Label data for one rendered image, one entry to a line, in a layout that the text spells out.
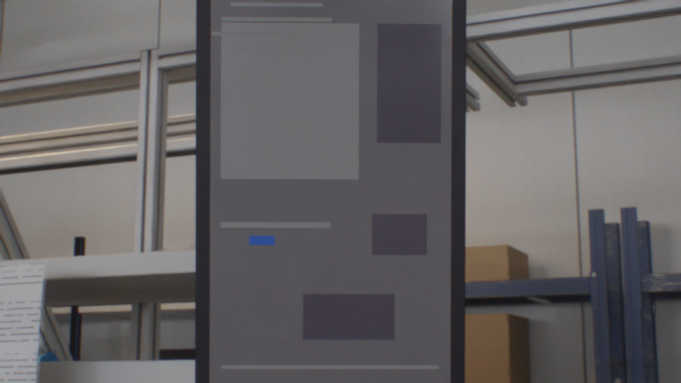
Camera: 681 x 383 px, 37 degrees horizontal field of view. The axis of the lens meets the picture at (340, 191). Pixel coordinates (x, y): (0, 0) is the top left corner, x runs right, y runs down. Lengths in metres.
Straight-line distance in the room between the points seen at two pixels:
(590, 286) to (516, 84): 1.85
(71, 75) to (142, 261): 0.86
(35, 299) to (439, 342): 0.68
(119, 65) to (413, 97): 1.27
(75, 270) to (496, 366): 2.84
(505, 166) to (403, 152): 3.76
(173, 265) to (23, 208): 4.67
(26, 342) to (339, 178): 0.65
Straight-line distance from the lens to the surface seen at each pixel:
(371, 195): 1.11
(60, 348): 2.83
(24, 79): 2.49
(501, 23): 2.04
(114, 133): 2.91
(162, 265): 1.58
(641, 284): 4.17
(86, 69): 2.38
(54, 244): 6.04
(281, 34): 1.13
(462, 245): 1.13
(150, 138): 2.21
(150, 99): 2.24
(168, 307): 4.85
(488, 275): 4.34
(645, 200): 4.72
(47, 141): 3.05
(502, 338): 4.29
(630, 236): 4.19
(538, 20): 2.01
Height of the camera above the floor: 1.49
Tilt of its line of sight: 11 degrees up
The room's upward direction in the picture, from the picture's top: straight up
